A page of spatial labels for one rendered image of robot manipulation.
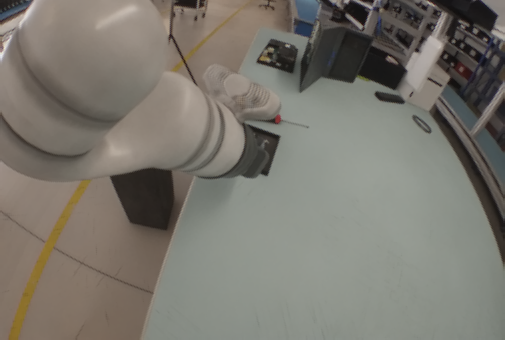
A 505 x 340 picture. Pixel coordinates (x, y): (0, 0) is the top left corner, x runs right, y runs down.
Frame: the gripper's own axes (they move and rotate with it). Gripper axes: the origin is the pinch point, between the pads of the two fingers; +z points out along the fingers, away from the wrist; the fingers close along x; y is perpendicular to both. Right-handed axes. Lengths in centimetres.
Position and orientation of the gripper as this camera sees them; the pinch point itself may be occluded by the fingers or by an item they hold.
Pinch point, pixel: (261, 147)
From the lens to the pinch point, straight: 41.3
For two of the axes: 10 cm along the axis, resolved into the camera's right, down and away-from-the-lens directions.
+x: 8.0, 5.3, -2.9
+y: -5.5, 8.4, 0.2
